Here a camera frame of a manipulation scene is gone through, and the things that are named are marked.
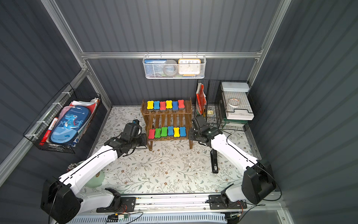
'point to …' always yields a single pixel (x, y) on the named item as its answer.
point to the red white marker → (48, 132)
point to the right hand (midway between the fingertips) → (194, 132)
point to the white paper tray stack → (238, 90)
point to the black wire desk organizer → (215, 113)
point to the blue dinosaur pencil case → (67, 129)
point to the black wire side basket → (68, 99)
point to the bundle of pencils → (72, 165)
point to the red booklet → (201, 102)
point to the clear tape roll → (232, 106)
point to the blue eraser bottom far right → (182, 131)
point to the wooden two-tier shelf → (156, 119)
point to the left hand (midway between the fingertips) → (146, 137)
